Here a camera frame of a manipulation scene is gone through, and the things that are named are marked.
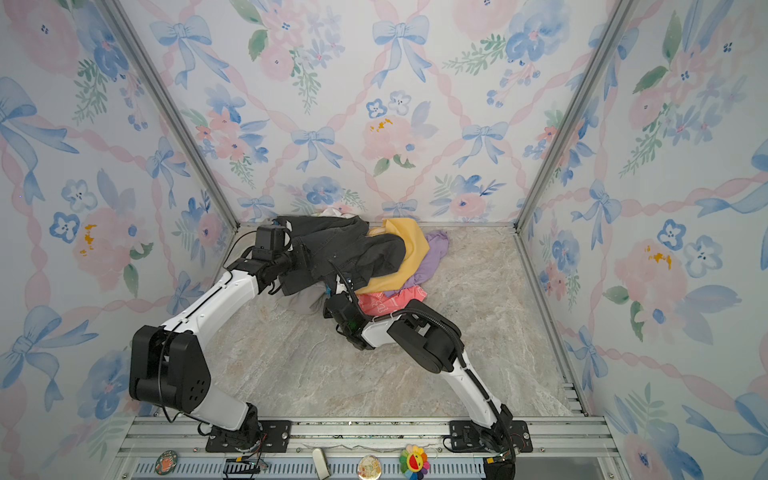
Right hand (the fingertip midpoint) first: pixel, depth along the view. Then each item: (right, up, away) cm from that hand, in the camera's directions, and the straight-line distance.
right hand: (329, 290), depth 97 cm
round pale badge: (+15, -38, -27) cm, 49 cm away
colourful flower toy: (+25, -37, -28) cm, 53 cm away
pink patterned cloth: (+16, -4, -2) cm, 16 cm away
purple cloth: (+38, +16, +15) cm, 44 cm away
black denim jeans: (+3, +16, -3) cm, 16 cm away
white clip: (+4, -36, -29) cm, 47 cm away
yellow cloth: (+28, +13, +1) cm, 31 cm away
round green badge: (-33, -37, -27) cm, 57 cm away
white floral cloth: (-3, +29, +19) cm, 34 cm away
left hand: (-6, +13, -9) cm, 17 cm away
